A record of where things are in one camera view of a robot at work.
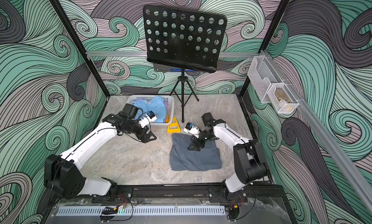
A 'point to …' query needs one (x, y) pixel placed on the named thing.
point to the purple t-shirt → (165, 102)
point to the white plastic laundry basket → (170, 100)
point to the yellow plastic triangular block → (174, 126)
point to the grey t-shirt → (207, 159)
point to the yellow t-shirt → (167, 120)
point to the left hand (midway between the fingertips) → (152, 130)
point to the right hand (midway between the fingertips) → (194, 143)
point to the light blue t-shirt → (157, 104)
